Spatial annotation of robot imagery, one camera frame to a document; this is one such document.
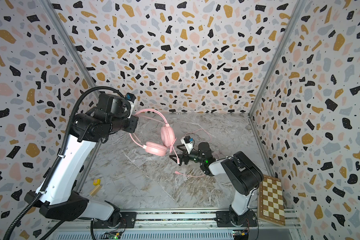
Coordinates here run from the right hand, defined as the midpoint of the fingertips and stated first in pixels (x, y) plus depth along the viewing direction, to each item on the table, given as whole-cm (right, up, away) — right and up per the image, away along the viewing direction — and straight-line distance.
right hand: (172, 150), depth 83 cm
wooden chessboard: (+52, -26, -5) cm, 58 cm away
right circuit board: (+34, -39, -11) cm, 53 cm away
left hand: (-14, +18, -18) cm, 29 cm away
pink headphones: (0, +8, -17) cm, 19 cm away
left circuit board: (-26, -38, -13) cm, 48 cm away
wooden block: (-41, -21, -2) cm, 47 cm away
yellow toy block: (-43, -19, +2) cm, 47 cm away
